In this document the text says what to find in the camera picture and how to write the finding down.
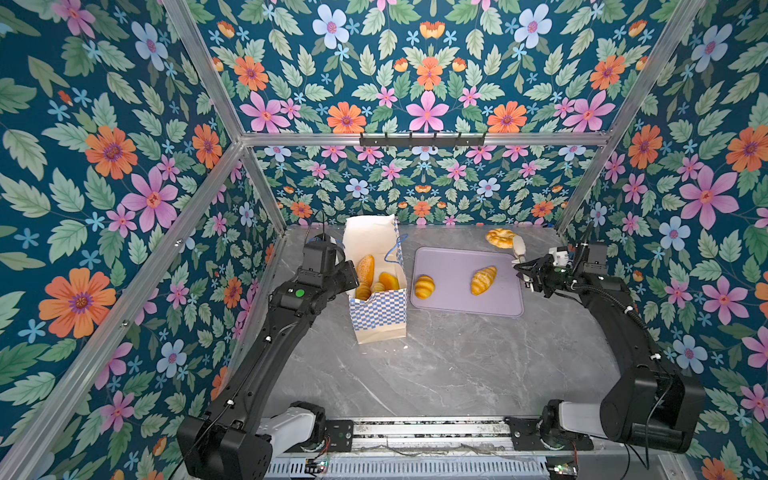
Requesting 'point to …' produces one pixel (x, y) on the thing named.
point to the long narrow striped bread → (363, 291)
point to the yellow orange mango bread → (389, 281)
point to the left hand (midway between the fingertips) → (358, 263)
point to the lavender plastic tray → (454, 271)
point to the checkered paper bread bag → (384, 315)
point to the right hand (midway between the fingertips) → (517, 265)
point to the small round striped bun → (424, 287)
